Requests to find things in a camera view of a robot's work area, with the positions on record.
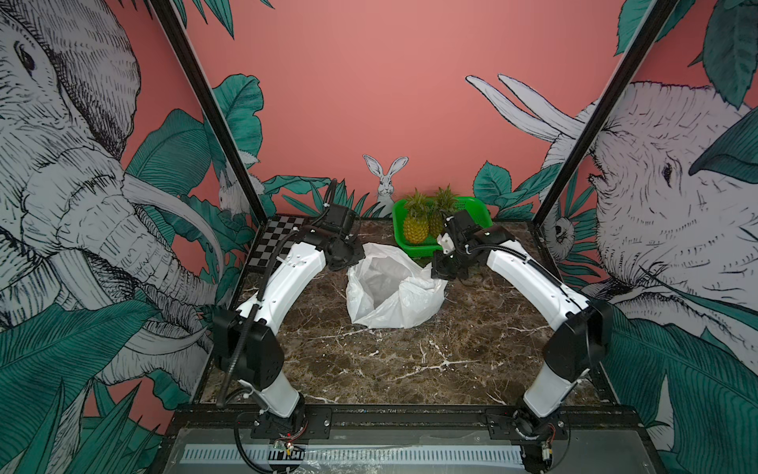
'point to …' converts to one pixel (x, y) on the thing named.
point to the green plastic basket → (474, 206)
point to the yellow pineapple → (416, 219)
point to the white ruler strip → (349, 454)
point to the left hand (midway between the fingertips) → (360, 251)
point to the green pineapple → (438, 205)
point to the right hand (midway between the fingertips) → (426, 269)
